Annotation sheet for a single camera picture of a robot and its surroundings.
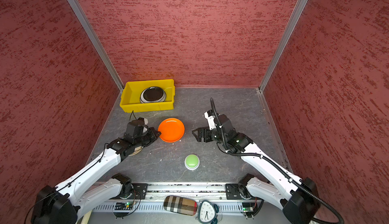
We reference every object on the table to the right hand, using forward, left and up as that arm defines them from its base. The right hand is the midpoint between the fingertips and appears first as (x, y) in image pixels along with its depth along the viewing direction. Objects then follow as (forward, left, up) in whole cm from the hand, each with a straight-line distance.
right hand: (198, 134), depth 75 cm
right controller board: (-29, -23, -19) cm, 42 cm away
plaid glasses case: (-28, +9, -15) cm, 33 cm away
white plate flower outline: (+35, +40, -12) cm, 54 cm away
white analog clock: (-31, -3, -14) cm, 34 cm away
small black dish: (+41, +33, -12) cm, 54 cm away
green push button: (-8, +4, -17) cm, 19 cm away
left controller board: (-27, +37, -19) cm, 50 cm away
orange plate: (+7, +15, -7) cm, 19 cm away
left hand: (+3, +21, -7) cm, 22 cm away
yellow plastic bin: (+46, +52, -15) cm, 71 cm away
